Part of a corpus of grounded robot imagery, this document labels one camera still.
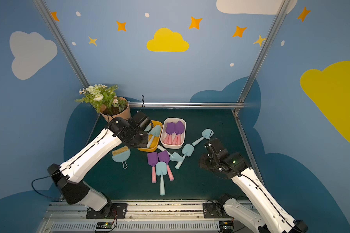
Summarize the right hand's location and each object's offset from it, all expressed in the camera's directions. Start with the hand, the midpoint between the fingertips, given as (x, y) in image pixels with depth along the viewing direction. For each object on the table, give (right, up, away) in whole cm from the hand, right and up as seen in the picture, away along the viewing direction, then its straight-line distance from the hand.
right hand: (203, 160), depth 73 cm
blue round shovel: (-23, -10, +16) cm, 30 cm away
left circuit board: (-50, -32, -1) cm, 59 cm away
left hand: (-31, +9, +2) cm, 32 cm away
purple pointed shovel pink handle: (-19, +8, +28) cm, 35 cm away
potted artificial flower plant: (-58, +33, +16) cm, 69 cm away
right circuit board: (+12, -34, 0) cm, 36 cm away
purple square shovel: (-18, +14, +36) cm, 43 cm away
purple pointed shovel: (-11, +14, +35) cm, 39 cm away
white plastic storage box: (-15, +4, +23) cm, 28 cm away
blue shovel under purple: (-15, -3, +21) cm, 26 cm away
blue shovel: (+10, +11, +35) cm, 38 cm away
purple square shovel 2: (-29, -4, +20) cm, 36 cm away
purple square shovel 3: (-22, -3, +21) cm, 30 cm away
